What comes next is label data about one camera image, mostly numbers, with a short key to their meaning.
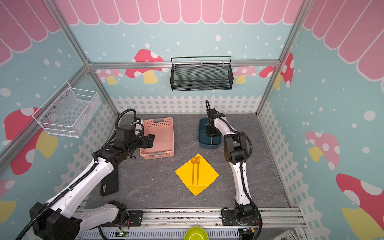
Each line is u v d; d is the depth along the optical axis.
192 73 0.99
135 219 0.74
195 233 0.70
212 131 0.93
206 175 0.89
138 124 0.67
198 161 0.94
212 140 1.03
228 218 0.74
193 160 0.94
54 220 0.37
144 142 0.70
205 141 0.97
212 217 0.76
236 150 0.64
